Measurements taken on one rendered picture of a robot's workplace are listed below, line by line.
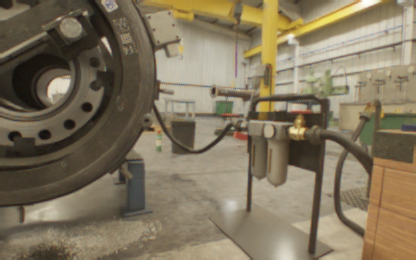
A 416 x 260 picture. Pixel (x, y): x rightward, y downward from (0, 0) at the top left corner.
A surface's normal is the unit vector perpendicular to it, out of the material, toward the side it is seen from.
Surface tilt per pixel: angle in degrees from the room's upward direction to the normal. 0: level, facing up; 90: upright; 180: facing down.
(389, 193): 90
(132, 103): 90
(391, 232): 90
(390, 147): 90
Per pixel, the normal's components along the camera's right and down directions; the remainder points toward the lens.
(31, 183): 0.46, 0.09
